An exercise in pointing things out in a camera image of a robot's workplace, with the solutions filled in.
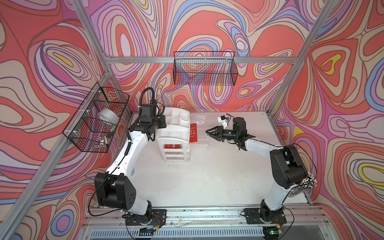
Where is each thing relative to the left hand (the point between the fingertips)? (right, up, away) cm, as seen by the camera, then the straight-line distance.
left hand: (163, 118), depth 83 cm
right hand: (+25, -10, +3) cm, 28 cm away
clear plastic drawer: (+25, -1, +13) cm, 28 cm away
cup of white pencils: (+70, -30, -16) cm, 78 cm away
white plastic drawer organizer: (+7, -11, -8) cm, 16 cm away
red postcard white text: (+17, -11, +5) cm, 21 cm away
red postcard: (+1, -17, +8) cm, 18 cm away
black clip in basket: (-25, -8, -8) cm, 28 cm away
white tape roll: (-26, +1, -8) cm, 27 cm away
